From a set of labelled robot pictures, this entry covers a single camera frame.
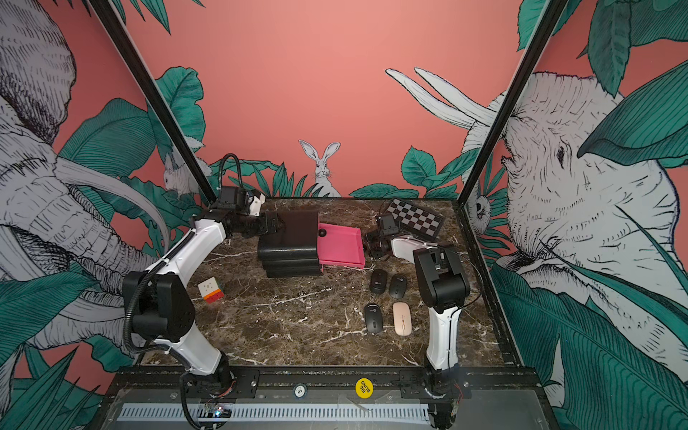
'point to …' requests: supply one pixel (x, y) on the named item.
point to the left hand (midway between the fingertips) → (278, 222)
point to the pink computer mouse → (402, 318)
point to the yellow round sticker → (364, 387)
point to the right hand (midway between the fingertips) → (359, 235)
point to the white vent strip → (281, 412)
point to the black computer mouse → (374, 318)
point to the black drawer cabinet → (293, 251)
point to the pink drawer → (340, 245)
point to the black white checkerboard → (416, 219)
